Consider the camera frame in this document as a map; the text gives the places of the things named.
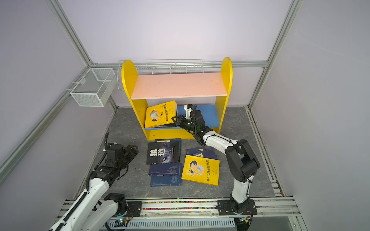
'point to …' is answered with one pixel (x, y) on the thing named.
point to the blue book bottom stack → (166, 174)
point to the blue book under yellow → (207, 152)
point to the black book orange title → (171, 125)
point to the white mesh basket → (95, 88)
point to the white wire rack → (162, 66)
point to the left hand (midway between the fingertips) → (135, 151)
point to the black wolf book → (161, 152)
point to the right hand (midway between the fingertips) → (170, 117)
